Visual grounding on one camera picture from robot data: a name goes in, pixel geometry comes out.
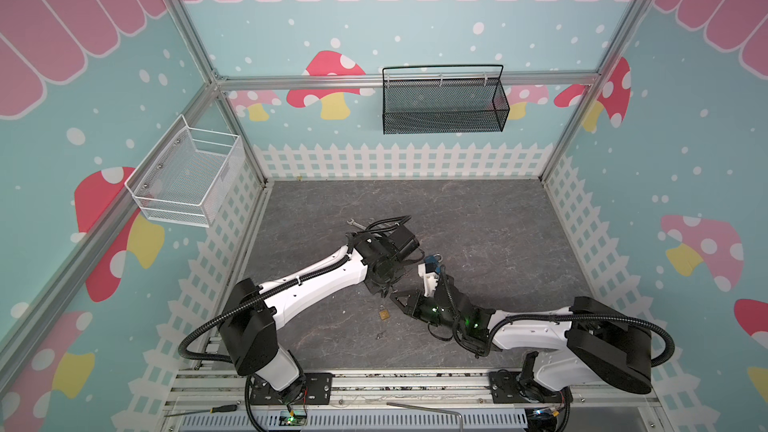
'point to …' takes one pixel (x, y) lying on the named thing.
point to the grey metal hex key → (431, 410)
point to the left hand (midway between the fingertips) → (392, 284)
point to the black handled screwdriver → (224, 408)
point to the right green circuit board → (544, 414)
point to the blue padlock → (432, 259)
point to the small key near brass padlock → (379, 335)
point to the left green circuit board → (292, 418)
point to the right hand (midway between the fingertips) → (387, 297)
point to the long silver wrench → (352, 222)
